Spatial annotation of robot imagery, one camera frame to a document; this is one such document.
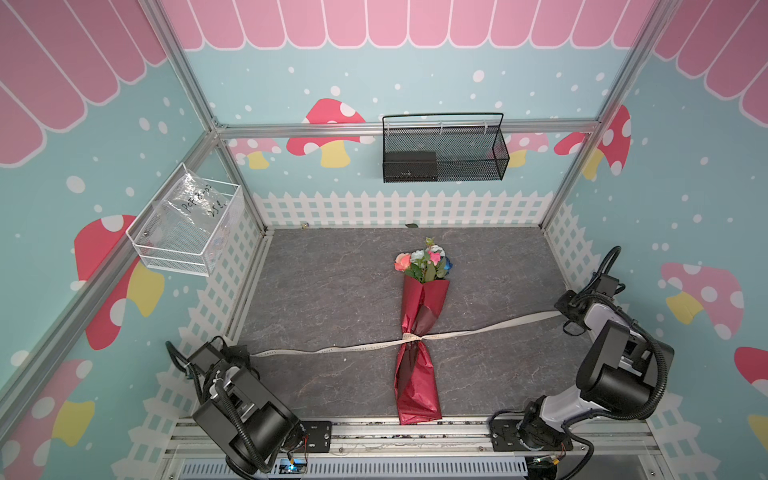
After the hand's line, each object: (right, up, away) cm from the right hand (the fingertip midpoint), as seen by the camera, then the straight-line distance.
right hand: (566, 302), depth 92 cm
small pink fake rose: (-40, +14, +10) cm, 43 cm away
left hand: (-97, -13, -4) cm, 98 cm away
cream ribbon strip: (-50, -10, -3) cm, 51 cm away
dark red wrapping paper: (-48, -21, -14) cm, 54 cm away
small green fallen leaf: (-46, +28, +33) cm, 63 cm away
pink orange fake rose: (-51, +13, +13) cm, 54 cm away
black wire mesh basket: (-38, +49, +2) cm, 62 cm away
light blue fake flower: (-44, +10, +9) cm, 45 cm away
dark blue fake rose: (-34, +11, +12) cm, 38 cm away
